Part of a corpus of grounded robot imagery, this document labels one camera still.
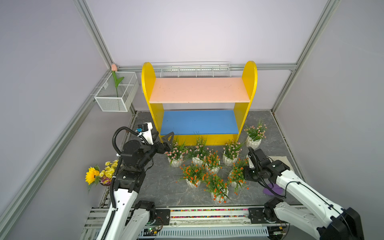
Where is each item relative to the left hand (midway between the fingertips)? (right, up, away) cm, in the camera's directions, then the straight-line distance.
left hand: (166, 134), depth 68 cm
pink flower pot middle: (+15, -11, +15) cm, 24 cm away
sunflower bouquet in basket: (-30, -18, -5) cm, 35 cm away
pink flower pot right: (+33, -11, +14) cm, 37 cm away
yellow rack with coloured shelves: (+18, +14, +34) cm, 41 cm away
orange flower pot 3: (+25, -27, +3) cm, 37 cm away
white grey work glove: (+69, -18, +26) cm, 75 cm away
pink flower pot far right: (+50, -2, +23) cm, 55 cm away
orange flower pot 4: (+33, -21, +4) cm, 40 cm away
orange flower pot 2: (+12, -20, +4) cm, 24 cm away
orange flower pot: (+22, -16, +10) cm, 29 cm away
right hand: (+40, -23, +14) cm, 48 cm away
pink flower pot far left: (+2, -13, +13) cm, 18 cm away
